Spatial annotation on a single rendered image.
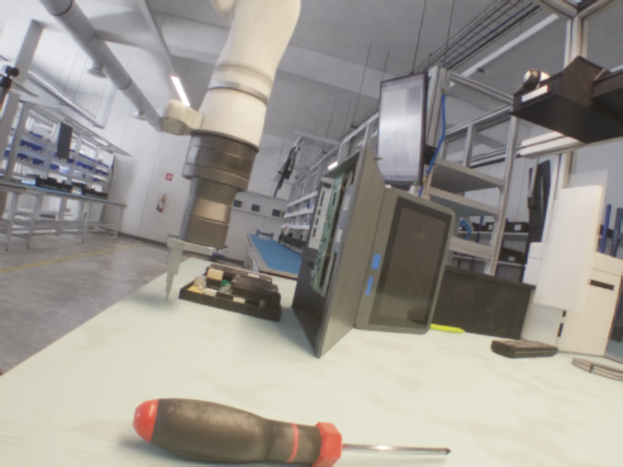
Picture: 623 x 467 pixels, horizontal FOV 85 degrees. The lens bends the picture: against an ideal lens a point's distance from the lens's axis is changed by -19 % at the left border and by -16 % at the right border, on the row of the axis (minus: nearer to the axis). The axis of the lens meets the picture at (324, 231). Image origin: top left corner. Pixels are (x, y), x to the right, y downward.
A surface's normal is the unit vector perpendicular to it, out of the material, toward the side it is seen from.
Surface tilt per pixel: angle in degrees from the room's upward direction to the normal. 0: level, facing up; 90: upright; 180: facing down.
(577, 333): 90
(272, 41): 102
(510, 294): 90
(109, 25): 90
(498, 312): 90
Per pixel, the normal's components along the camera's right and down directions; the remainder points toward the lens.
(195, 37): 0.19, 0.02
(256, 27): 0.22, 0.29
